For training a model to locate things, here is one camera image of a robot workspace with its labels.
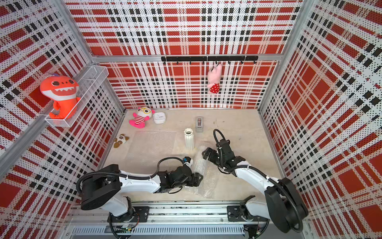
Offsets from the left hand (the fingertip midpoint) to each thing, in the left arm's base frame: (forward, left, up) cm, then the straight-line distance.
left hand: (199, 176), depth 84 cm
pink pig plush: (+54, -10, +29) cm, 62 cm away
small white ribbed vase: (+18, +6, +11) cm, 22 cm away
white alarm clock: (+45, +31, 0) cm, 54 cm away
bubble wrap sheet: (+3, -7, -3) cm, 8 cm away
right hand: (+10, -6, +5) cm, 13 cm away
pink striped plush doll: (+45, +43, +3) cm, 62 cm away
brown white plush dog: (+25, +54, 0) cm, 59 cm away
